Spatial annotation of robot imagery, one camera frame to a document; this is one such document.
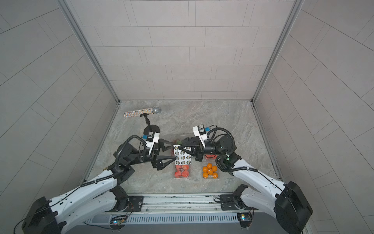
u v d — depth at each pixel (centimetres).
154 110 80
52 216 39
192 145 57
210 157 64
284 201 39
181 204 72
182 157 61
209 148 58
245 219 68
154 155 57
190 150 59
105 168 81
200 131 53
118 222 63
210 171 79
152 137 54
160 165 56
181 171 79
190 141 58
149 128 94
